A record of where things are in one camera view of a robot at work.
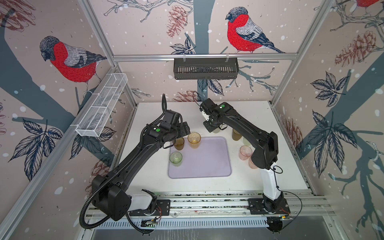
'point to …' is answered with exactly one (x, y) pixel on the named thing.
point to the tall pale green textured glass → (217, 130)
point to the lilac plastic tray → (212, 159)
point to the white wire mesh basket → (94, 122)
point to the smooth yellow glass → (194, 138)
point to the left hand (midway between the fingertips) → (184, 130)
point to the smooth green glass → (176, 158)
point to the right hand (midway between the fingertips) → (209, 127)
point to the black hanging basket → (188, 68)
